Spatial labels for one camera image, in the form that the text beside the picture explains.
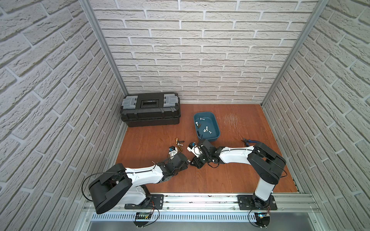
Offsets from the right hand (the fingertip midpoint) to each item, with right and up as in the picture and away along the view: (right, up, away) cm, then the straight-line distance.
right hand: (193, 162), depth 88 cm
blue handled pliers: (+37, +12, +8) cm, 40 cm away
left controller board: (-27, -23, -16) cm, 39 cm away
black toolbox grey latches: (-29, +34, +4) cm, 44 cm away
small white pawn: (+13, +17, +12) cm, 25 cm away
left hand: (-4, +1, -2) cm, 4 cm away
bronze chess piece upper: (-9, +7, +4) cm, 12 cm away
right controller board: (+35, -23, -18) cm, 45 cm away
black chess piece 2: (-9, +12, +8) cm, 17 cm away
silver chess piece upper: (-10, +10, +6) cm, 16 cm away
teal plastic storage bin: (+11, +21, +15) cm, 28 cm away
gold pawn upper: (-12, +12, +8) cm, 19 cm away
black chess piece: (+4, +16, +11) cm, 20 cm away
